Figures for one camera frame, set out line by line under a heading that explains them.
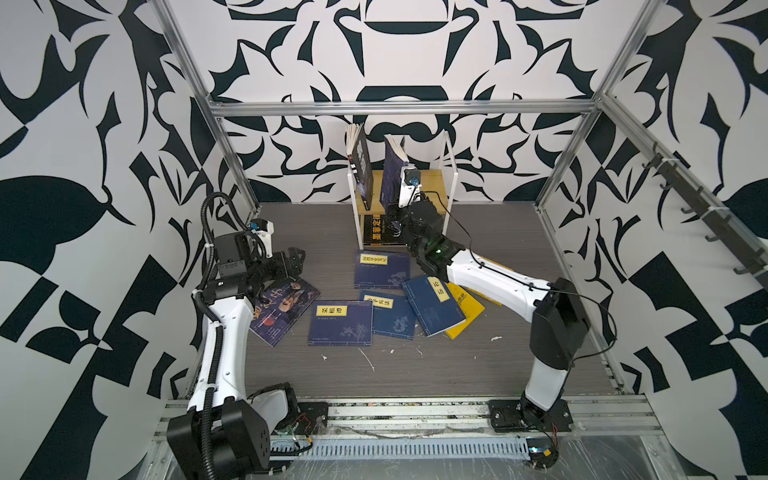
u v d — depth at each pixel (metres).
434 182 1.11
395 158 0.69
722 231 0.55
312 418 0.73
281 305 0.92
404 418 0.76
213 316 0.48
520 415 0.67
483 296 0.56
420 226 0.59
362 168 0.85
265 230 0.70
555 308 0.52
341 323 0.89
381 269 1.00
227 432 0.38
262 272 0.65
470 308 0.90
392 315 0.90
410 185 0.63
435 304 0.91
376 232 1.05
